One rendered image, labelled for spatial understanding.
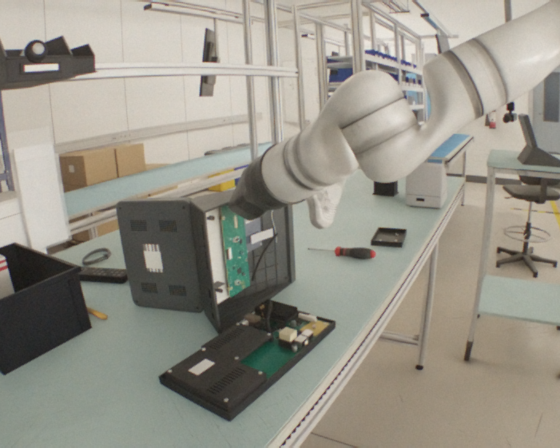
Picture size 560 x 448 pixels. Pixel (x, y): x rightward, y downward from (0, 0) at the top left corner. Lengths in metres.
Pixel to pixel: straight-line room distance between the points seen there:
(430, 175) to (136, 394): 1.09
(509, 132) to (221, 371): 6.74
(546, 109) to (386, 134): 6.81
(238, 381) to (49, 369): 0.31
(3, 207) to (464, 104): 0.89
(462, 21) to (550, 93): 1.82
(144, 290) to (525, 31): 0.71
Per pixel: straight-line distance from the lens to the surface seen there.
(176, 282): 0.74
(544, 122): 7.15
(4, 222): 0.98
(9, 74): 0.85
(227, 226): 0.66
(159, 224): 0.72
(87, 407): 0.59
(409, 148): 0.36
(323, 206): 0.52
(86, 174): 4.10
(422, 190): 1.37
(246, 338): 0.62
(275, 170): 0.48
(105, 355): 0.68
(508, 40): 0.39
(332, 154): 0.42
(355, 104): 0.36
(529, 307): 2.36
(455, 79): 0.37
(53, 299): 0.72
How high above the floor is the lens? 1.36
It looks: 17 degrees down
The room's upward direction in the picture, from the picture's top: 3 degrees counter-clockwise
